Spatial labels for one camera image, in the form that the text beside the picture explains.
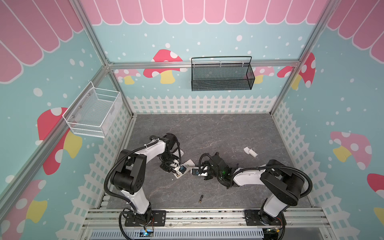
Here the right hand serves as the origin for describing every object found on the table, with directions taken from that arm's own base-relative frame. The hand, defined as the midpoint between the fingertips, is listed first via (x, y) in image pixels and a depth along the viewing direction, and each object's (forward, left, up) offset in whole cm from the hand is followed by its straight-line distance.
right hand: (197, 164), depth 88 cm
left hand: (-1, +15, -3) cm, 16 cm away
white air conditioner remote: (-7, +7, +9) cm, 13 cm away
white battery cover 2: (+11, -36, -6) cm, 38 cm away
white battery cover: (+13, -33, -5) cm, 36 cm away
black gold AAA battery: (-18, -2, -5) cm, 19 cm away
